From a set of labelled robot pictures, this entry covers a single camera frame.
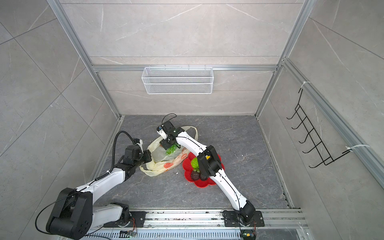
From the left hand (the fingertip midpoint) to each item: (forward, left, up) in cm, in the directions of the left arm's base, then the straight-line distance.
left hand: (150, 149), depth 90 cm
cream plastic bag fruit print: (-7, -5, -4) cm, 9 cm away
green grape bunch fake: (+4, -12, -7) cm, 15 cm away
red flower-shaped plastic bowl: (-10, -22, -6) cm, 25 cm away
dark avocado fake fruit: (-17, -32, -5) cm, 37 cm away
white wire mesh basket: (+42, -17, +20) cm, 50 cm away
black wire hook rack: (-16, -80, +26) cm, 85 cm away
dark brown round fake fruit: (-16, -27, -4) cm, 32 cm away
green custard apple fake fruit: (-10, -27, -4) cm, 29 cm away
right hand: (+10, -8, -7) cm, 15 cm away
